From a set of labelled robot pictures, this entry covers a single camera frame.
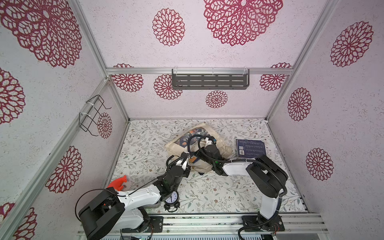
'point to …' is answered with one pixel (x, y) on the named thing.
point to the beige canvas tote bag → (195, 139)
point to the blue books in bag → (193, 159)
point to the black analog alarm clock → (171, 203)
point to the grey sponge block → (151, 206)
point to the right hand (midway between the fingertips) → (191, 145)
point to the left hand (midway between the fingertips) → (186, 158)
